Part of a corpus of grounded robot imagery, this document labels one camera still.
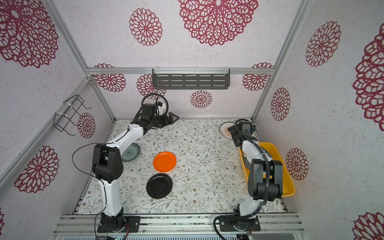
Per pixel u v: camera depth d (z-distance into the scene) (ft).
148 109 2.42
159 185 2.81
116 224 2.13
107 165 1.74
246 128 2.39
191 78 3.11
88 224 2.48
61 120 2.39
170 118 2.73
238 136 2.31
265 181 1.37
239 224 2.25
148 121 2.41
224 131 3.71
